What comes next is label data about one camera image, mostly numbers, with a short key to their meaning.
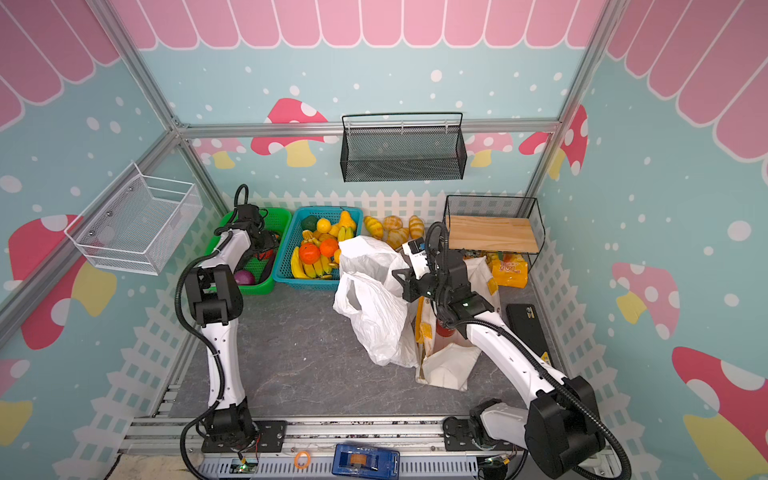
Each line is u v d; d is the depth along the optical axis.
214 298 0.65
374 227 1.16
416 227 1.17
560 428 0.39
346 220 1.12
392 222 1.16
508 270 0.98
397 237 1.12
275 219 1.12
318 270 1.03
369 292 0.63
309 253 1.00
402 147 0.94
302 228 1.11
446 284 0.60
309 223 1.11
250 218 0.89
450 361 0.76
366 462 0.67
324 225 1.09
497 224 1.00
